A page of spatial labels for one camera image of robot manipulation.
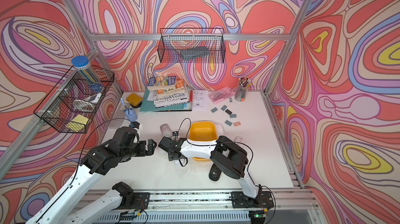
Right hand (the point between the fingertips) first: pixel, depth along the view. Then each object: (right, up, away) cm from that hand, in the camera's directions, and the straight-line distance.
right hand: (178, 157), depth 88 cm
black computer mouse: (+21, -5, -9) cm, 23 cm away
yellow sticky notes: (-38, +22, -24) cm, 51 cm away
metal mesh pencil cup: (+42, +42, +18) cm, 62 cm away
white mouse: (+25, +15, +7) cm, 30 cm away
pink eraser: (+37, +18, +13) cm, 43 cm away
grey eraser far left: (+22, +27, +20) cm, 40 cm away
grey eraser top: (+30, +28, +22) cm, 47 cm away
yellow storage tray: (+15, +14, +7) cm, 21 cm away
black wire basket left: (-50, +30, -14) cm, 60 cm away
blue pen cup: (-32, +24, +10) cm, 41 cm away
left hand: (-11, +11, -16) cm, 22 cm away
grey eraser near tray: (+31, +18, +13) cm, 39 cm away
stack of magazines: (-10, +40, +17) cm, 44 cm away
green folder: (-26, +30, +24) cm, 46 cm away
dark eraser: (+33, +26, +19) cm, 46 cm away
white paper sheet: (+13, +34, +27) cm, 45 cm away
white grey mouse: (-9, +14, +8) cm, 18 cm away
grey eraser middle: (+36, +23, +19) cm, 46 cm away
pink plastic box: (+27, +38, +29) cm, 54 cm away
